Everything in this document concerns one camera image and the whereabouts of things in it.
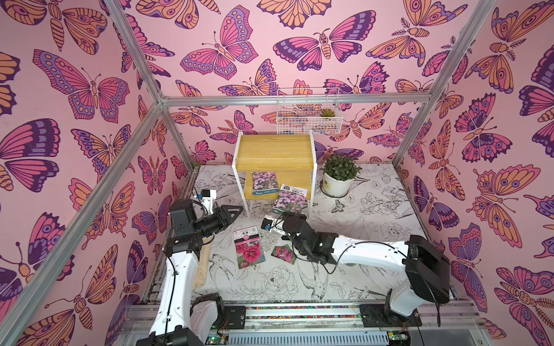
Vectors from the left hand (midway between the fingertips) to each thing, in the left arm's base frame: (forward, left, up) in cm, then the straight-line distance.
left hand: (242, 209), depth 75 cm
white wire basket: (+52, -23, +2) cm, 57 cm away
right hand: (+4, -16, -5) cm, 17 cm away
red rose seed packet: (-3, 0, -23) cm, 24 cm away
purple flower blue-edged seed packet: (+18, -6, -7) cm, 20 cm away
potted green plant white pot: (+24, -39, -6) cm, 46 cm away
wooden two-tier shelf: (+18, -18, +9) cm, 27 cm away
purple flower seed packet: (+9, -17, -6) cm, 21 cm away
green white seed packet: (-6, -15, -22) cm, 27 cm away
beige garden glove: (-9, +18, -24) cm, 31 cm away
